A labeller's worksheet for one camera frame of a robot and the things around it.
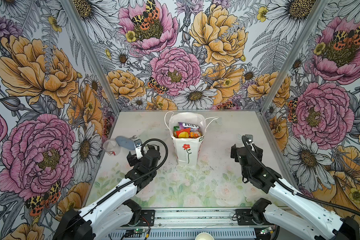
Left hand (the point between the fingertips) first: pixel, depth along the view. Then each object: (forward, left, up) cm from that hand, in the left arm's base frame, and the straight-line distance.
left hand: (139, 152), depth 81 cm
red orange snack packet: (+8, -23, +5) cm, 25 cm away
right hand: (-2, -55, +3) cm, 55 cm away
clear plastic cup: (+11, +23, -13) cm, 29 cm away
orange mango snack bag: (+7, -30, +5) cm, 31 cm away
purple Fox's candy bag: (+13, -29, +4) cm, 32 cm away
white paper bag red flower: (0, -25, +2) cm, 25 cm away
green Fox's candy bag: (+14, -19, +1) cm, 24 cm away
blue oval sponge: (+14, +14, -12) cm, 23 cm away
